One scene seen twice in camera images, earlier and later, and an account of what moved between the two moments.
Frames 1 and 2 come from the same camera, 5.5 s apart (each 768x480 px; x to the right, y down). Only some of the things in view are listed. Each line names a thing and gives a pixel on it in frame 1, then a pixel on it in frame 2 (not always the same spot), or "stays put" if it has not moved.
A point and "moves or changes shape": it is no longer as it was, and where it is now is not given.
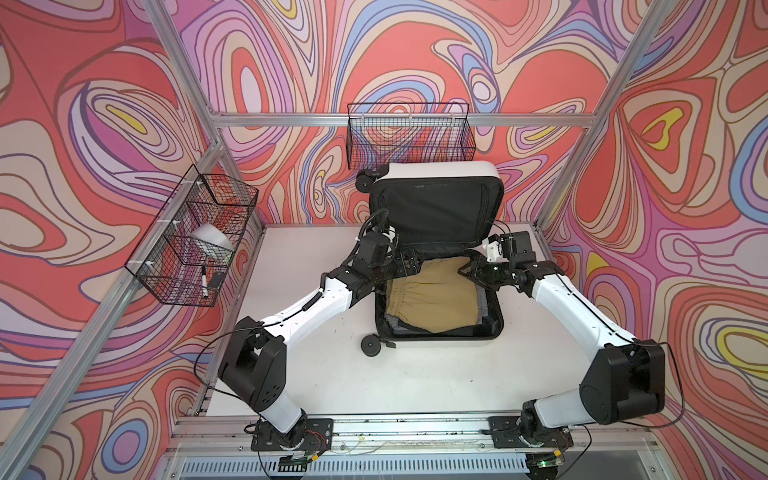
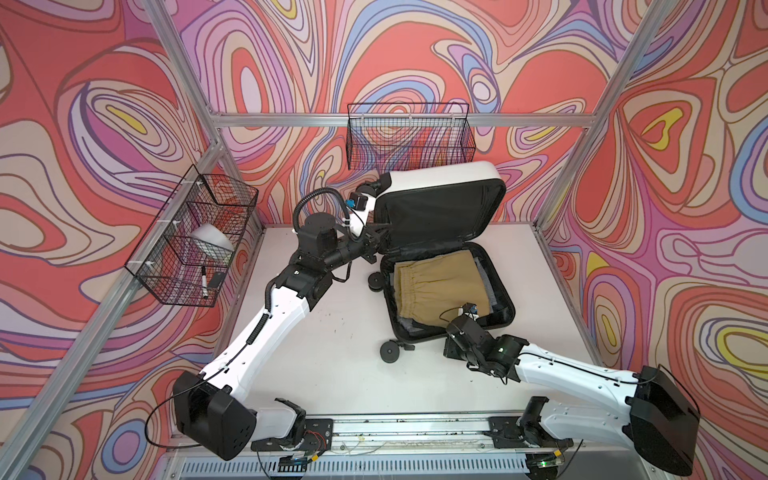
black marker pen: x=204 y=282 stays put
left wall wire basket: x=187 y=255 stays put
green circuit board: x=291 y=460 stays put
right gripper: x=476 y=272 to x=449 y=350
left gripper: x=413 y=267 to x=368 y=244
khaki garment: x=438 y=297 moves or changes shape
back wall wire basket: x=379 y=134 stays put
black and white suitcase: x=452 y=212 moves or changes shape
